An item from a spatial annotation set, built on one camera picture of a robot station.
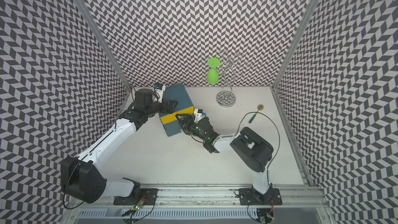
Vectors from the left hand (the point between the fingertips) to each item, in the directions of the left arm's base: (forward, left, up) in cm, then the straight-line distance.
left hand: (170, 103), depth 82 cm
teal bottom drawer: (-9, 0, -11) cm, 14 cm away
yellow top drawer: (-9, -2, 0) cm, 9 cm away
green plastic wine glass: (+20, -23, +3) cm, 31 cm away
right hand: (-8, -3, -5) cm, 10 cm away
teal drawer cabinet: (+8, -2, 0) cm, 8 cm away
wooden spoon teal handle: (+12, -56, -20) cm, 61 cm away
